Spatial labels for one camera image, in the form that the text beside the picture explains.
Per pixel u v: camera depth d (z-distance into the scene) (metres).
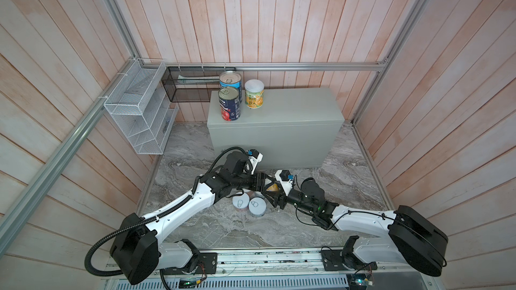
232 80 0.73
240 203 0.83
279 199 0.69
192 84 1.04
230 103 0.67
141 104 0.69
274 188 0.74
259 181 0.67
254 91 0.73
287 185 0.69
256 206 0.82
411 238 0.43
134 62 0.86
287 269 0.73
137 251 0.39
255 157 0.71
